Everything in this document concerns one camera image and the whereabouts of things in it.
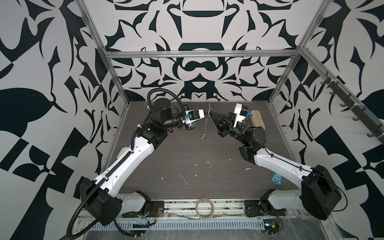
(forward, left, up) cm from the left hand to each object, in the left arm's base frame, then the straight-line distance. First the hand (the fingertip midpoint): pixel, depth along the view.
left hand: (208, 106), depth 62 cm
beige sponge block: (+22, -40, -39) cm, 60 cm away
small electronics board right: (-38, -30, -42) cm, 64 cm away
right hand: (-5, -1, 0) cm, 5 cm away
